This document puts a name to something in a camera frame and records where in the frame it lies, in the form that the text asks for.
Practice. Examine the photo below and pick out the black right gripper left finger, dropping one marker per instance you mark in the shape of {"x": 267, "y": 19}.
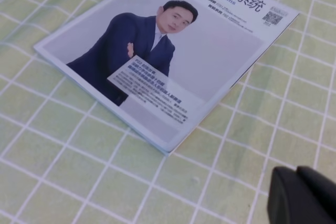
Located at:
{"x": 291, "y": 201}

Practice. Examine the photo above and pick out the green checkered tablecloth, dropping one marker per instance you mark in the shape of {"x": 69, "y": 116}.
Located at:
{"x": 67, "y": 159}

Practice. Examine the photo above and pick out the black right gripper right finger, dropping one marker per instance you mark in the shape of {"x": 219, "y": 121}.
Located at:
{"x": 321, "y": 186}

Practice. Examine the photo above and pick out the white robotics magazine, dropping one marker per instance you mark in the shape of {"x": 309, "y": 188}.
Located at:
{"x": 161, "y": 66}

